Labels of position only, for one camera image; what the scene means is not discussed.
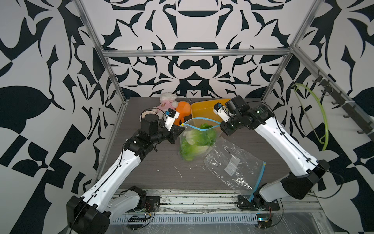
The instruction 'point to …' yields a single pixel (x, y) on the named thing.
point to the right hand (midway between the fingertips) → (222, 124)
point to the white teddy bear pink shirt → (166, 101)
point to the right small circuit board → (264, 221)
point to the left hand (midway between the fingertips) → (182, 125)
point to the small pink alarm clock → (147, 112)
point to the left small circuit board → (136, 224)
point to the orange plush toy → (184, 109)
